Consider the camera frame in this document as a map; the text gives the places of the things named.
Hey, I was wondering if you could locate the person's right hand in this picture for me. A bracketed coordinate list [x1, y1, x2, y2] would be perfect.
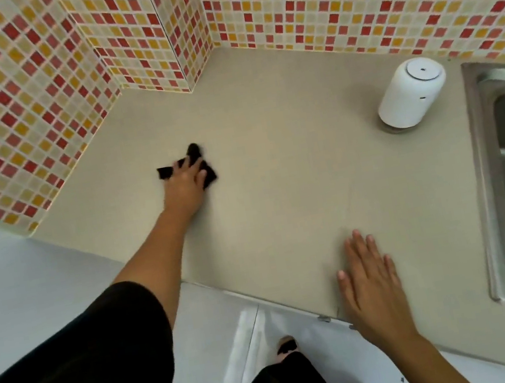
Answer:
[329, 220, 426, 360]

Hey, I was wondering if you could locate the person's left hand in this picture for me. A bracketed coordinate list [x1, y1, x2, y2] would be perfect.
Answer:
[155, 154, 216, 224]

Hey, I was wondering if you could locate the black cloth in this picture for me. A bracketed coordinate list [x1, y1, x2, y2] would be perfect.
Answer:
[152, 139, 221, 198]

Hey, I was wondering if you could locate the white blender base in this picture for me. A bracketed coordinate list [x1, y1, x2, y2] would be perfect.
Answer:
[369, 52, 455, 137]

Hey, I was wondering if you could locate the person's foot in black sandal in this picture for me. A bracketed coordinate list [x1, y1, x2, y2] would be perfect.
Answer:
[273, 333, 302, 361]

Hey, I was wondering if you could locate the white base cabinet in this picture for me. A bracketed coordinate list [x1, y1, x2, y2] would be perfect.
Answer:
[136, 224, 505, 383]

